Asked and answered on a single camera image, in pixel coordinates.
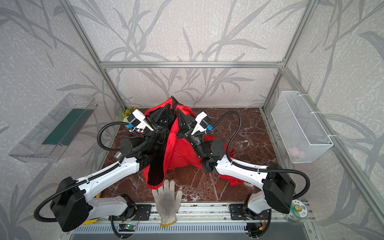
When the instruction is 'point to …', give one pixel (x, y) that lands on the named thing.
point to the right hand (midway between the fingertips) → (181, 105)
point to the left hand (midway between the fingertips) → (169, 102)
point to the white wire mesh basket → (302, 135)
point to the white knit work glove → (166, 202)
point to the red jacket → (179, 153)
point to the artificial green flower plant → (127, 113)
